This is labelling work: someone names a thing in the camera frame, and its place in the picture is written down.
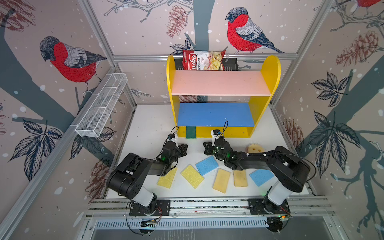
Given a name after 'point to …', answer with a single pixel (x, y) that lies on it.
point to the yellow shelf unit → (231, 102)
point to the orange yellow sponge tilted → (221, 180)
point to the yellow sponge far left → (167, 180)
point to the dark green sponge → (191, 132)
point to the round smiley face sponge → (255, 148)
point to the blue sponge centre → (207, 165)
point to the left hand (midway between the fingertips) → (190, 143)
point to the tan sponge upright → (240, 178)
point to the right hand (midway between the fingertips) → (202, 143)
